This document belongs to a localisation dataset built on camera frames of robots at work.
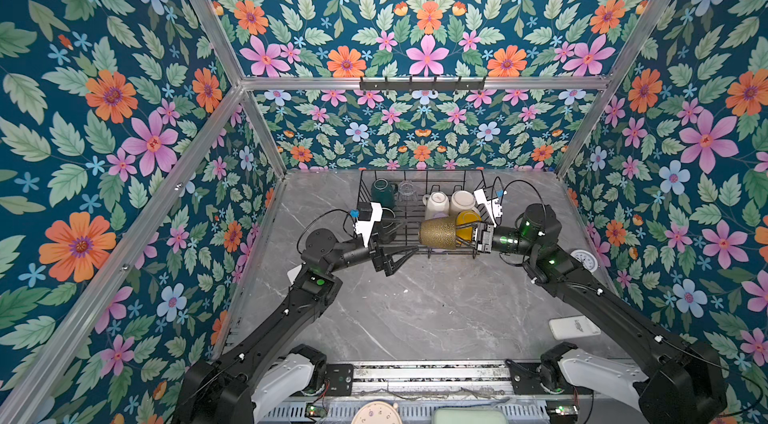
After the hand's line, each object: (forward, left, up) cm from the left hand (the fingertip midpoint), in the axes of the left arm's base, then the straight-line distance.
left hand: (412, 234), depth 62 cm
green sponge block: (-31, -11, -31) cm, 45 cm away
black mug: (+5, +5, -4) cm, 9 cm away
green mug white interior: (+32, +7, -23) cm, 40 cm away
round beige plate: (-29, +10, -30) cm, 43 cm away
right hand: (+1, -8, -2) cm, 9 cm away
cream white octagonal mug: (+23, -10, -20) cm, 33 cm away
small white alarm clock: (+6, -55, -29) cm, 62 cm away
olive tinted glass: (-1, -5, +2) cm, 6 cm away
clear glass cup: (+33, -1, -25) cm, 41 cm away
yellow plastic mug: (+18, -18, -21) cm, 34 cm away
